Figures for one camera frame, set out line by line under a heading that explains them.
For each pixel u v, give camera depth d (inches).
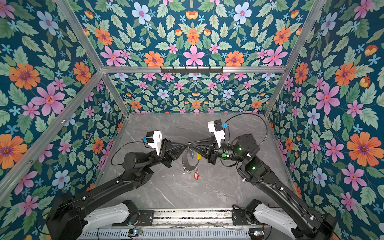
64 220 15.3
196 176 25.3
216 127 18.7
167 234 27.7
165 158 19.7
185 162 21.5
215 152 18.7
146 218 28.9
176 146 20.6
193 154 22.2
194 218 29.5
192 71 36.1
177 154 21.5
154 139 18.9
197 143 20.5
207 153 19.9
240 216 28.9
